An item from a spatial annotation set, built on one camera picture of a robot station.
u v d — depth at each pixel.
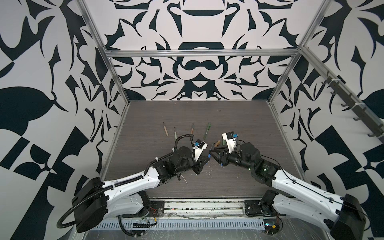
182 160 0.57
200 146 0.65
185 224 0.71
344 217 0.40
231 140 0.66
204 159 0.70
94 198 0.40
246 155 0.56
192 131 1.02
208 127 1.05
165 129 1.03
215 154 0.74
